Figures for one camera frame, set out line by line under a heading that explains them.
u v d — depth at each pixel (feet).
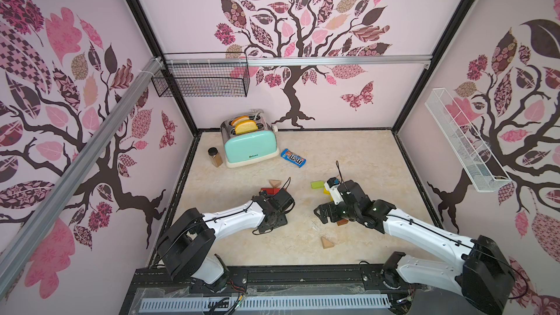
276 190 3.10
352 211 2.08
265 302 2.29
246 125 3.12
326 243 2.65
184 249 1.39
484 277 1.29
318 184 3.20
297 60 3.04
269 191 3.11
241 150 3.20
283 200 2.24
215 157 3.29
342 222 2.78
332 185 2.43
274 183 3.14
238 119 3.26
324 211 2.38
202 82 4.00
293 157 3.50
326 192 2.50
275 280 2.49
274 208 2.04
